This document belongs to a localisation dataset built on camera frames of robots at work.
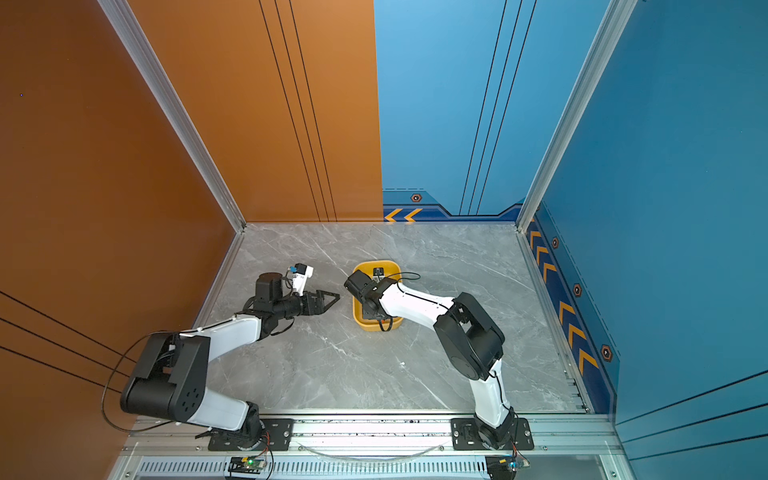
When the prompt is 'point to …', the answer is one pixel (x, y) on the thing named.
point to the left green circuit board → (246, 465)
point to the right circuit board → (501, 467)
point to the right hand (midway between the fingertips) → (375, 310)
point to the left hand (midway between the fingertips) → (331, 295)
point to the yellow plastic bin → (377, 270)
